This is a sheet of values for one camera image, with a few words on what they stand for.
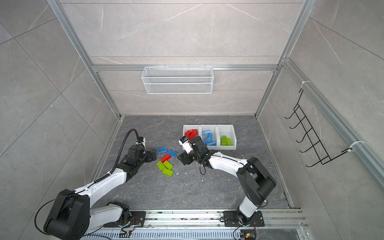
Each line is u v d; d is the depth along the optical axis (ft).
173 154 3.13
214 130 3.48
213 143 3.29
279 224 2.39
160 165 3.01
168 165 2.99
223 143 3.30
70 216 1.33
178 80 3.31
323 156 1.91
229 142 3.38
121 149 2.04
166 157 3.10
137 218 2.39
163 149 3.21
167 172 2.89
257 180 1.52
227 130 3.52
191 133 3.41
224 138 3.34
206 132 3.41
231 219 2.38
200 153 2.24
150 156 2.58
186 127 3.43
